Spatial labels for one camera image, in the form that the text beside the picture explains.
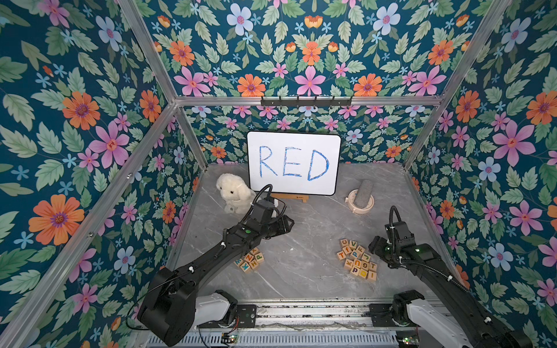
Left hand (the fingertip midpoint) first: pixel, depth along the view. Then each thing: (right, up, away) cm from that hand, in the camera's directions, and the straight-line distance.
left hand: (294, 222), depth 82 cm
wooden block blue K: (-19, -17, +1) cm, 26 cm away
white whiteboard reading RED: (+3, +24, +14) cm, 28 cm away
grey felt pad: (+32, +10, +18) cm, 38 cm away
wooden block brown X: (-16, -12, +5) cm, 21 cm away
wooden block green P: (-14, -14, +3) cm, 20 cm away
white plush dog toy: (-23, +10, +5) cm, 25 cm away
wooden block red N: (-18, -14, +3) cm, 23 cm away
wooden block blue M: (-22, -16, +2) cm, 28 cm away
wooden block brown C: (+21, -10, +7) cm, 24 cm away
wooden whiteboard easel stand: (+5, +8, +20) cm, 22 cm away
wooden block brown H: (-16, -17, +2) cm, 23 cm away
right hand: (+32, -10, +1) cm, 34 cm away
